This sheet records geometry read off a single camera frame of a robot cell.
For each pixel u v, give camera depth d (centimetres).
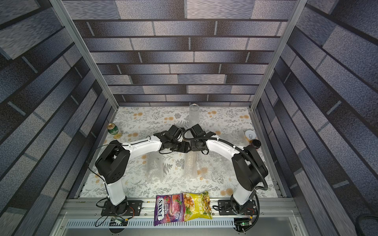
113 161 50
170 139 73
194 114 97
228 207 74
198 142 68
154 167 79
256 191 51
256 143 94
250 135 95
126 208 72
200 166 88
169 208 71
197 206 71
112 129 94
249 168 46
